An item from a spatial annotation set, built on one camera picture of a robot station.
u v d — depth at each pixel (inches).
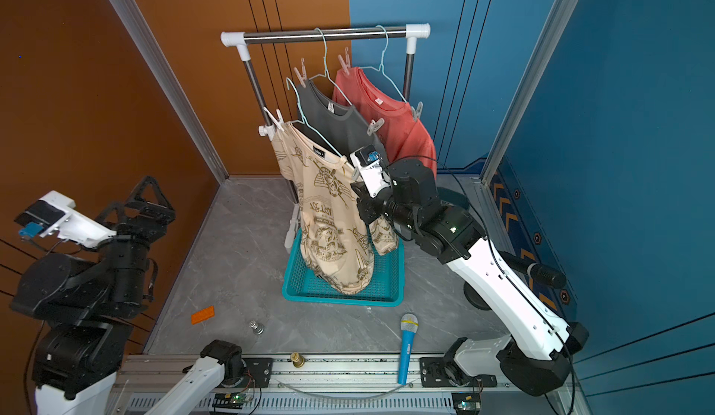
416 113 24.9
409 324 30.6
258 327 31.0
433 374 28.6
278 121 28.9
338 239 31.5
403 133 27.6
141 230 16.3
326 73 26.4
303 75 30.4
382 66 25.8
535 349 14.4
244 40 24.1
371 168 19.0
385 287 34.9
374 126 23.9
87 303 13.3
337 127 28.4
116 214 19.0
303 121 23.8
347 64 30.3
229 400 28.0
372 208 20.8
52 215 14.1
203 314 32.6
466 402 28.0
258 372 28.9
